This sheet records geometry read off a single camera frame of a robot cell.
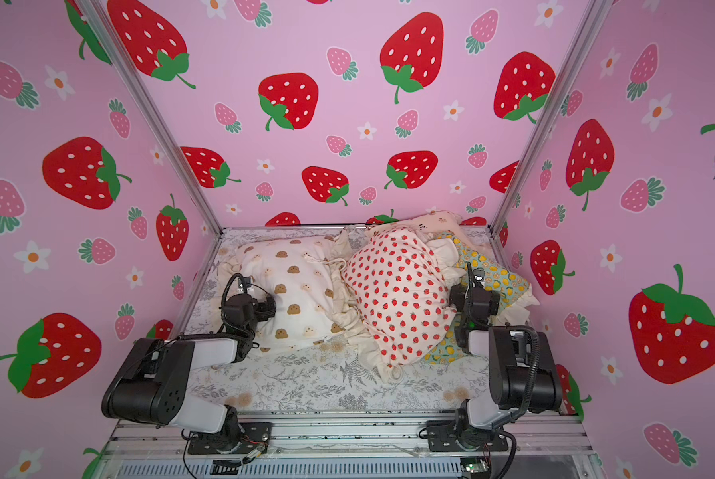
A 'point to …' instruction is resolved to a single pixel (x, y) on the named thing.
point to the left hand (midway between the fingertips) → (255, 296)
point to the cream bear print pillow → (432, 222)
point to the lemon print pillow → (516, 299)
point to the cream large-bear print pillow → (303, 272)
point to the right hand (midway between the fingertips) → (471, 286)
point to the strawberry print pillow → (397, 285)
